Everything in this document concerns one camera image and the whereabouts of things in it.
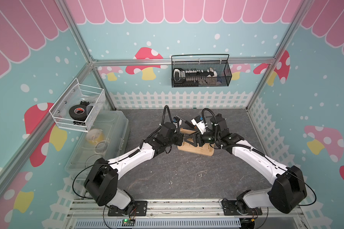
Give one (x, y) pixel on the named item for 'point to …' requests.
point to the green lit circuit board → (128, 222)
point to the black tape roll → (78, 112)
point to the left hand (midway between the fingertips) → (182, 136)
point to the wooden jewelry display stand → (208, 149)
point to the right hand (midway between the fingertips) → (187, 138)
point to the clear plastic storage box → (108, 139)
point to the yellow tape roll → (94, 136)
